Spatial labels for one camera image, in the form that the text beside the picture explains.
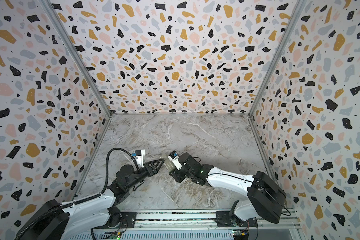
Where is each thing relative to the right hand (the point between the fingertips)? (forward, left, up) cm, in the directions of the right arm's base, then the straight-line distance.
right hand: (169, 168), depth 80 cm
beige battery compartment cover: (+2, 0, +1) cm, 2 cm away
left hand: (+2, +3, +6) cm, 7 cm away
